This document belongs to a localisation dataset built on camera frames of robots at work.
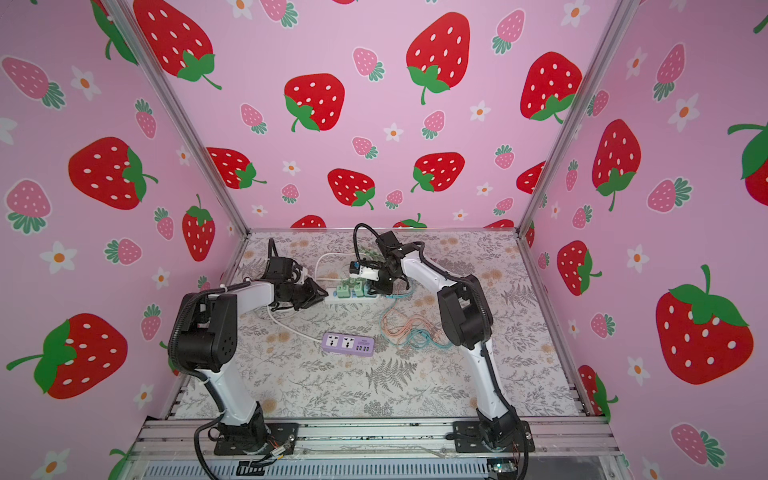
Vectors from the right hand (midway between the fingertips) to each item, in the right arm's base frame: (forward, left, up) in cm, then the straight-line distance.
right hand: (369, 287), depth 98 cm
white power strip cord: (-16, +24, -4) cm, 29 cm away
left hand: (-2, +14, -2) cm, 14 cm away
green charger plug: (-2, +3, +2) cm, 4 cm away
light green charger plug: (-3, +8, +1) cm, 9 cm away
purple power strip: (-19, +3, -3) cm, 19 cm away
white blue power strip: (-3, 0, -1) cm, 3 cm away
